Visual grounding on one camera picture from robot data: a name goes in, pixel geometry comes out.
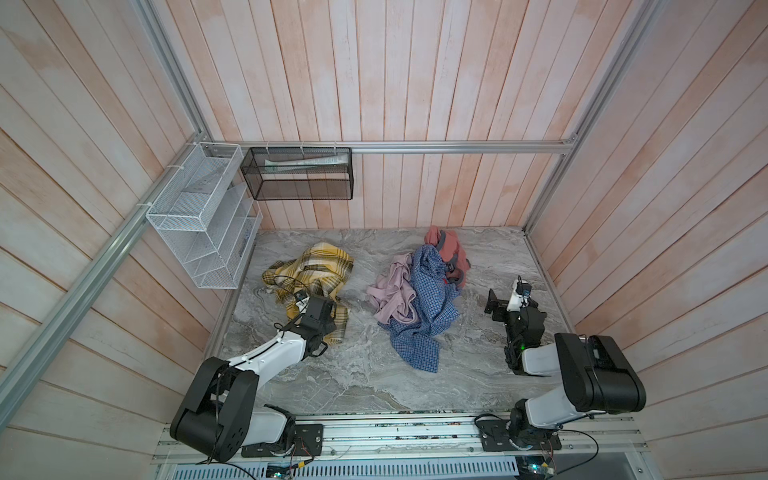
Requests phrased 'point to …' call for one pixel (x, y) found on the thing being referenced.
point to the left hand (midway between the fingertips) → (323, 324)
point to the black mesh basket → (299, 173)
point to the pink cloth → (392, 295)
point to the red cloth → (453, 257)
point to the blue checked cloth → (418, 343)
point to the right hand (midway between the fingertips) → (507, 290)
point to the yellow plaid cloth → (322, 271)
